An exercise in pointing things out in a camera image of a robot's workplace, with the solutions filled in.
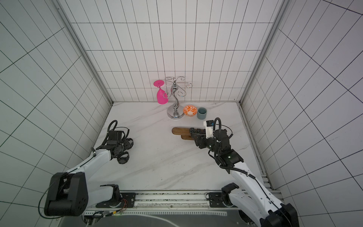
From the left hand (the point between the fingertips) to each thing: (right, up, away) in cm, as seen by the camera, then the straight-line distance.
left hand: (125, 146), depth 90 cm
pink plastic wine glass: (+23, +34, +9) cm, 42 cm away
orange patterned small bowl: (+44, +24, +20) cm, 54 cm away
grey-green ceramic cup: (+53, +22, +14) cm, 59 cm away
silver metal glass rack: (+32, +23, +23) cm, 45 cm away
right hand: (+46, +12, -12) cm, 49 cm away
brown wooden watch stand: (+39, +9, +2) cm, 41 cm away
